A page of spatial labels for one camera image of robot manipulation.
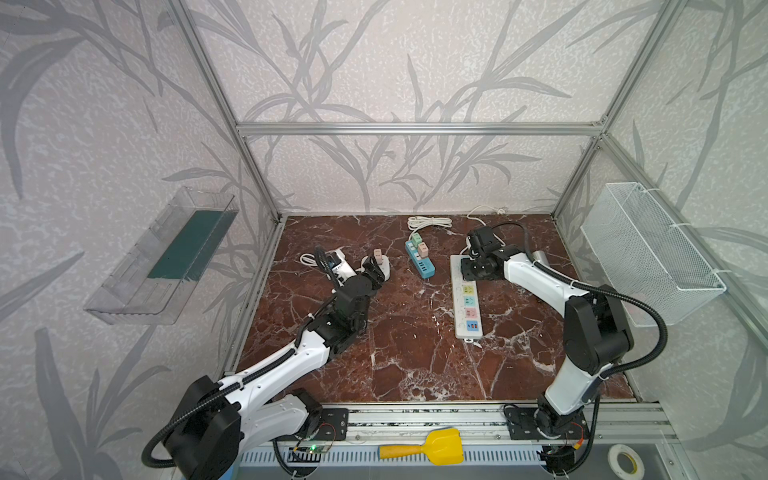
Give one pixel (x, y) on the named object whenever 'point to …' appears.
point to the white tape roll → (613, 461)
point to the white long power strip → (466, 302)
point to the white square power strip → (385, 267)
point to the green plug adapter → (416, 239)
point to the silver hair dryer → (540, 256)
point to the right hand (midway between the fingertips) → (469, 261)
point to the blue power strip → (424, 265)
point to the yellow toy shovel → (443, 446)
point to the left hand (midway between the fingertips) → (372, 252)
